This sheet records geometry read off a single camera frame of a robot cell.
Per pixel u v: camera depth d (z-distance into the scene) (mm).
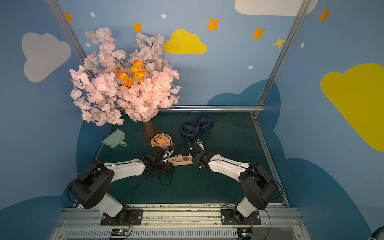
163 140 945
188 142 1037
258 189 446
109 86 553
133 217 744
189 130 1006
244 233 720
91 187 448
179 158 888
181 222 737
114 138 1066
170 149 861
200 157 686
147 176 883
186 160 926
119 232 718
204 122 1050
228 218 740
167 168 836
